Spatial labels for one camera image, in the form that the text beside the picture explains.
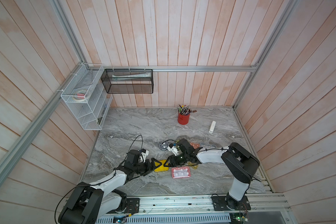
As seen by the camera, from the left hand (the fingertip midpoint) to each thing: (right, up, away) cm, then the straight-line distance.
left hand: (157, 168), depth 83 cm
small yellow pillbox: (+24, 0, +2) cm, 24 cm away
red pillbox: (+14, -3, +1) cm, 15 cm away
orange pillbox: (+26, +11, +13) cm, 32 cm away
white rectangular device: (+41, +24, +21) cm, 52 cm away
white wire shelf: (-38, +33, -6) cm, 51 cm away
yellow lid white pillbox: (+3, -1, +2) cm, 4 cm away
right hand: (+6, +1, +3) cm, 7 cm away
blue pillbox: (+33, +12, +12) cm, 37 cm away
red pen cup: (+19, +30, +21) cm, 41 cm away
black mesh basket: (-19, +55, +6) cm, 59 cm away
